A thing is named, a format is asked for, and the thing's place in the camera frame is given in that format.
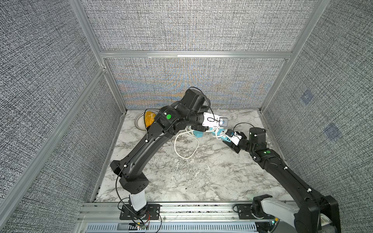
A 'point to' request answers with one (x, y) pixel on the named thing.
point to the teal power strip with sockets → (198, 134)
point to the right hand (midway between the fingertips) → (228, 131)
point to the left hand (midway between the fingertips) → (212, 111)
